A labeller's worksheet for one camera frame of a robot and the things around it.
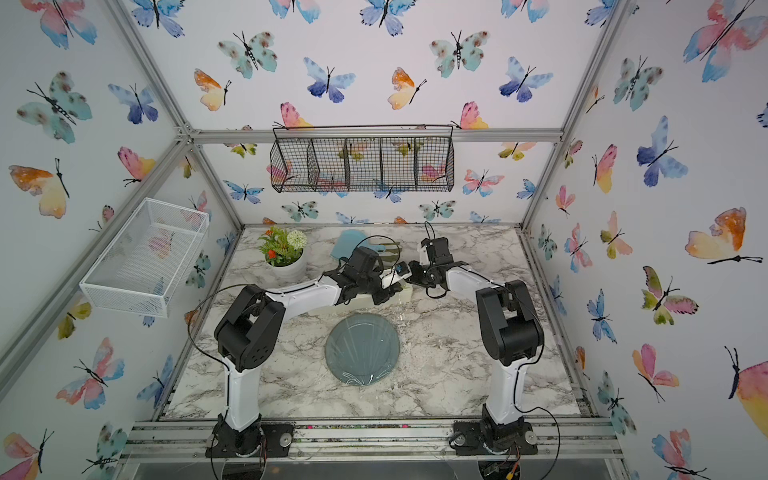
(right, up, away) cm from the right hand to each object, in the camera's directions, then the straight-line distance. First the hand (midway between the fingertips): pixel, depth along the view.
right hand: (410, 273), depth 98 cm
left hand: (-3, -2, -4) cm, 6 cm away
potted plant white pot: (-40, -1, +1) cm, 40 cm away
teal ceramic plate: (-14, -21, -13) cm, 28 cm away
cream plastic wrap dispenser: (-4, +1, -17) cm, 18 cm away
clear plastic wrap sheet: (-14, -21, -13) cm, 28 cm away
